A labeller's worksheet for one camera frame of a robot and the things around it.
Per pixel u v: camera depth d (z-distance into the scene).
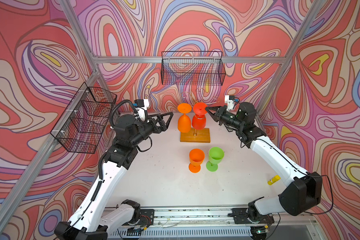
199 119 0.73
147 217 0.73
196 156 0.82
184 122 0.82
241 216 0.73
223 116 0.65
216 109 0.67
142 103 0.55
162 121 0.55
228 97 0.69
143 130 0.52
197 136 1.04
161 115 0.55
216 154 0.83
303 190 0.40
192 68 0.97
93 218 0.38
